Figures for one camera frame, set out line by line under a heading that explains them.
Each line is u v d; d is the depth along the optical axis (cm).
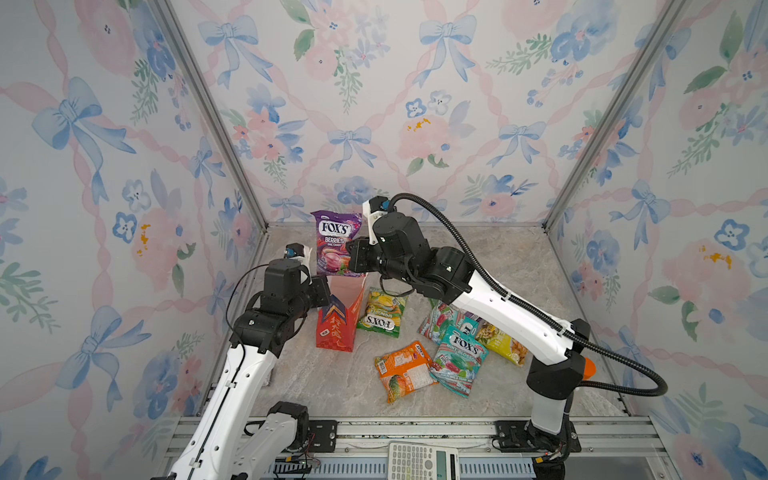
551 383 50
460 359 83
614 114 86
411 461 70
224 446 39
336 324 79
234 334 47
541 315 44
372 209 56
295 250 63
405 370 82
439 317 92
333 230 66
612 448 75
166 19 69
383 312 93
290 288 55
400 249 46
